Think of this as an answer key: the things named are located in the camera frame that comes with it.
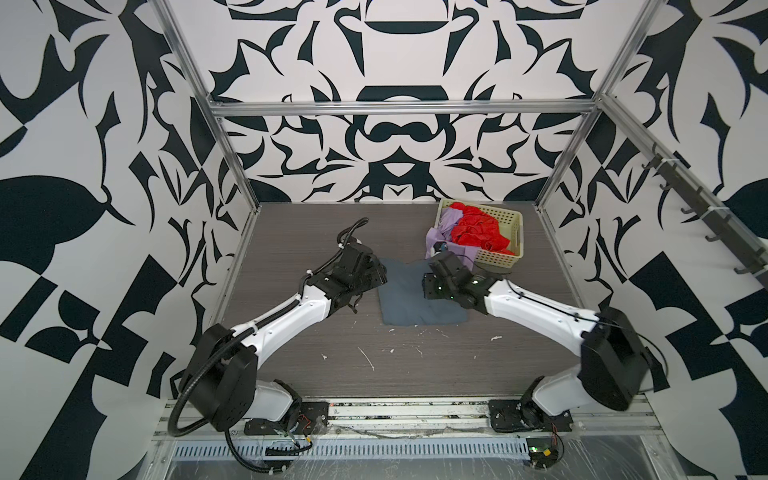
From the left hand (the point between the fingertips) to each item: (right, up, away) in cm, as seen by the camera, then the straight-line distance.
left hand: (382, 265), depth 84 cm
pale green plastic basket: (+47, +12, +27) cm, 55 cm away
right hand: (+13, -4, +2) cm, 14 cm away
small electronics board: (+38, -42, -13) cm, 58 cm away
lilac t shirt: (+22, +12, +21) cm, 33 cm away
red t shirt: (+31, +11, +18) cm, 38 cm away
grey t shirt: (+6, -12, +10) cm, 17 cm away
